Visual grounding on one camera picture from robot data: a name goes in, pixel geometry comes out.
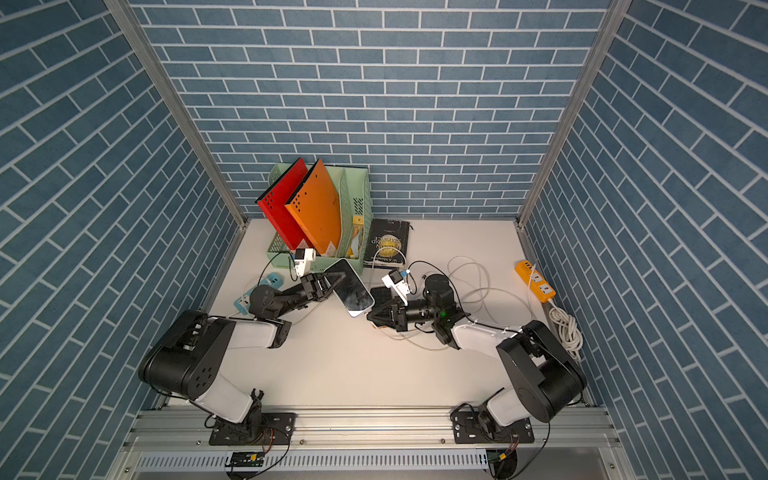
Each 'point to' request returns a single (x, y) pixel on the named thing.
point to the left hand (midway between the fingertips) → (350, 285)
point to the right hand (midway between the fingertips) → (374, 319)
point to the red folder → (272, 203)
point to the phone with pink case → (349, 288)
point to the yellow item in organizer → (354, 247)
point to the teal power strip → (242, 304)
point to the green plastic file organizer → (354, 189)
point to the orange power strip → (540, 287)
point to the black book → (386, 244)
